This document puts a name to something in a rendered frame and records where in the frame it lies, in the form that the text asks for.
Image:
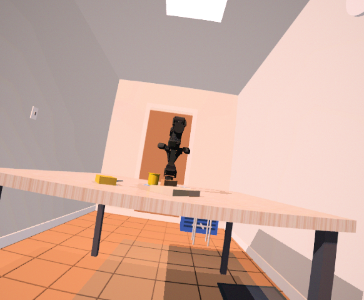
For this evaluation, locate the yellow cup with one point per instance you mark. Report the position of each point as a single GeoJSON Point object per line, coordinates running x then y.
{"type": "Point", "coordinates": [153, 179]}

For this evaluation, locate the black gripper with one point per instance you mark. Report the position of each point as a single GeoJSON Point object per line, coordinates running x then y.
{"type": "Point", "coordinates": [179, 150]}

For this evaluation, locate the orange-yellow flat block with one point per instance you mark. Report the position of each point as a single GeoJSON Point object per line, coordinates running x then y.
{"type": "Point", "coordinates": [107, 180]}

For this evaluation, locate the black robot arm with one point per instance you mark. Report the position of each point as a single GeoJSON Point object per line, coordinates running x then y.
{"type": "Point", "coordinates": [179, 124]}

